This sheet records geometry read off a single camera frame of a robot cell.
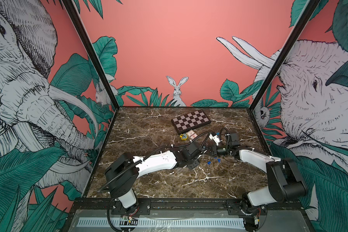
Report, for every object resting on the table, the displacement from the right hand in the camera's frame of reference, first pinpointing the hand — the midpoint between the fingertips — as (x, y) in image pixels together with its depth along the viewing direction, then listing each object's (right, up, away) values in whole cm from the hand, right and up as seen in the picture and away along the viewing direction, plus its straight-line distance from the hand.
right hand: (202, 150), depth 83 cm
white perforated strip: (-23, -33, -13) cm, 42 cm away
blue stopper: (+12, -8, +9) cm, 18 cm away
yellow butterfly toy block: (-10, +6, +18) cm, 21 cm away
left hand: (-5, -4, +1) cm, 6 cm away
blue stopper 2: (+5, -9, +7) cm, 13 cm away
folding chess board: (-7, +17, +25) cm, 30 cm away
